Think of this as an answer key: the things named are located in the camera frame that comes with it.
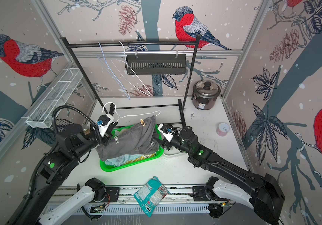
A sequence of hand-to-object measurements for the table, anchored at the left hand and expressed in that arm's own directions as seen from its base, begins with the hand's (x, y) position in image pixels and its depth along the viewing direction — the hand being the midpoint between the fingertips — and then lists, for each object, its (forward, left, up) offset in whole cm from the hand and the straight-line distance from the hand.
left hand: (117, 119), depth 62 cm
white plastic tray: (-5, -27, -29) cm, 40 cm away
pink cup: (+14, -61, -31) cm, 70 cm away
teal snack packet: (-26, -14, -32) cm, 43 cm away
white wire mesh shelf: (+20, +42, -6) cm, 47 cm away
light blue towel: (-10, +4, -26) cm, 28 cm away
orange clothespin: (+3, -10, -7) cm, 13 cm away
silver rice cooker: (+36, -51, -20) cm, 65 cm away
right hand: (+1, -19, -11) cm, 21 cm away
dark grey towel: (-2, -7, -13) cm, 15 cm away
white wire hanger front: (+54, +9, -17) cm, 57 cm away
